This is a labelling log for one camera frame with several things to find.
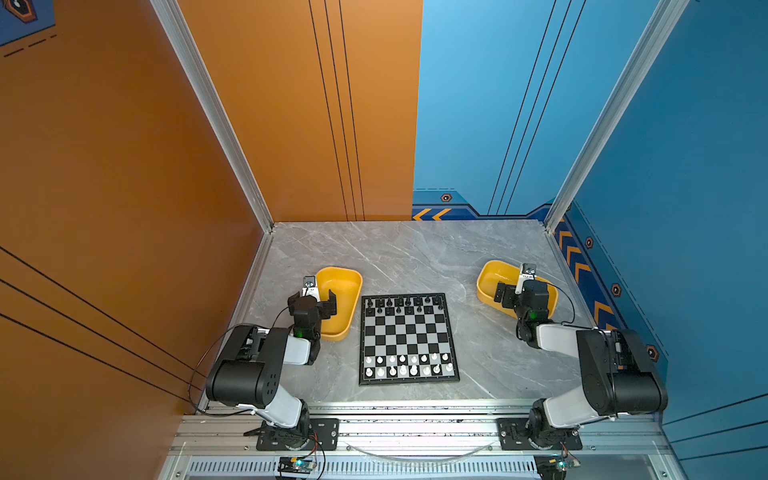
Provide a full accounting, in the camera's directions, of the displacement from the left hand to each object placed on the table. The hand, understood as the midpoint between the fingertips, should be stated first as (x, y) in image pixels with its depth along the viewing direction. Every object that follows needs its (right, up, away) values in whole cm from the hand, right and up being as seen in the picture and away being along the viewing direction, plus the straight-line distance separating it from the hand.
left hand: (314, 289), depth 94 cm
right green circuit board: (+63, -39, -23) cm, 78 cm away
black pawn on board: (+18, -7, 0) cm, 19 cm away
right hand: (+63, +2, +1) cm, 63 cm away
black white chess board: (+29, -14, -5) cm, 32 cm away
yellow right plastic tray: (+60, +5, +9) cm, 61 cm away
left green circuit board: (+3, -39, -23) cm, 45 cm away
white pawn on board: (+18, -18, -11) cm, 28 cm away
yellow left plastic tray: (+9, 0, +8) cm, 12 cm away
